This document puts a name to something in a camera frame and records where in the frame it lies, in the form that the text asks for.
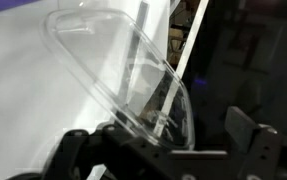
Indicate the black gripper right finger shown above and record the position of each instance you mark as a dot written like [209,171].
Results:
[240,128]

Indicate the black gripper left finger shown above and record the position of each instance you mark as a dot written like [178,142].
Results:
[124,120]

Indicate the clear plastic container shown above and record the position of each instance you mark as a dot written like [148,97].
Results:
[116,66]

